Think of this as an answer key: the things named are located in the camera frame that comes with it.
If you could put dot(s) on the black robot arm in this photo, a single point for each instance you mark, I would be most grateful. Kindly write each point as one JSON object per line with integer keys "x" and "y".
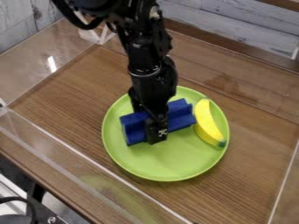
{"x": 136, "y": 21}

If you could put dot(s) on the blue rectangular block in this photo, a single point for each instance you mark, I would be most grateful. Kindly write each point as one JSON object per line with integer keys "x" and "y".
{"x": 180, "y": 118}

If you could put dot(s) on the green round plate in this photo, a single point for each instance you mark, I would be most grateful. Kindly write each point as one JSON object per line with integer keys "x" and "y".
{"x": 179, "y": 158}

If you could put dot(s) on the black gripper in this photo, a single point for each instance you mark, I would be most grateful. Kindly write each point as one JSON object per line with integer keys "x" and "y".
{"x": 151, "y": 91}

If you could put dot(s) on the clear acrylic front wall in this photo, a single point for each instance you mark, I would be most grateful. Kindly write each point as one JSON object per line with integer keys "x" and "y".
{"x": 91, "y": 189}

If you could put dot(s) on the yellow toy banana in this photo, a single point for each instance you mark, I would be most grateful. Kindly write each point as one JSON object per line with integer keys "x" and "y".
{"x": 206, "y": 127}

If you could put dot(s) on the clear acrylic corner bracket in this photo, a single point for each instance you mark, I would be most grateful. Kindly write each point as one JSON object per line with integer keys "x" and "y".
{"x": 99, "y": 36}

